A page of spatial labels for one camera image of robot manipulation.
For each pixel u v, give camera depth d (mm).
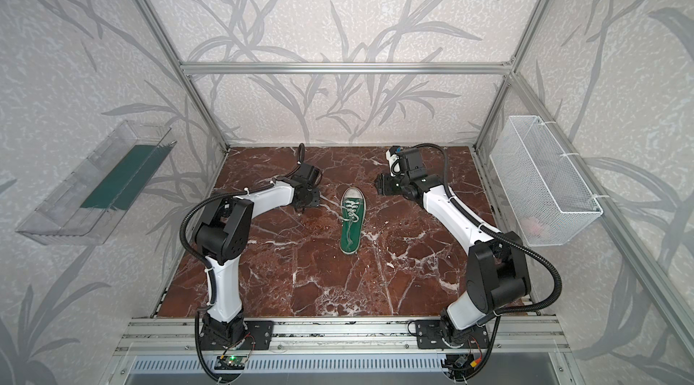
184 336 752
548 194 609
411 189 627
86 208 634
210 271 559
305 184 820
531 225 725
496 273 438
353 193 1012
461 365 751
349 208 961
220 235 538
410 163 667
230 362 714
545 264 407
